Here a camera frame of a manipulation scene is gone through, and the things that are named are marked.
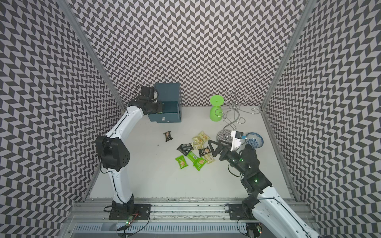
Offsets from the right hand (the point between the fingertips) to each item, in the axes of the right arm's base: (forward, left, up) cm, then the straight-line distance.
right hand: (212, 144), depth 70 cm
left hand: (+30, +31, -4) cm, 43 cm away
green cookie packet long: (+5, +11, -24) cm, 27 cm away
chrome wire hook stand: (+18, -12, +1) cm, 21 cm away
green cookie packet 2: (+1, +6, -24) cm, 25 cm away
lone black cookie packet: (+20, +28, -22) cm, 41 cm away
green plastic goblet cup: (+21, -3, 0) cm, 22 cm away
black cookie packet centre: (+9, +4, -23) cm, 25 cm away
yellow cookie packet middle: (+15, +8, -24) cm, 30 cm away
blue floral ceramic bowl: (+17, -31, -23) cm, 42 cm away
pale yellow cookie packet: (+4, +1, -23) cm, 23 cm away
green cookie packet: (+2, +17, -23) cm, 29 cm away
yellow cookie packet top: (+20, +4, -24) cm, 31 cm away
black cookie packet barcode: (+9, +15, -20) cm, 27 cm away
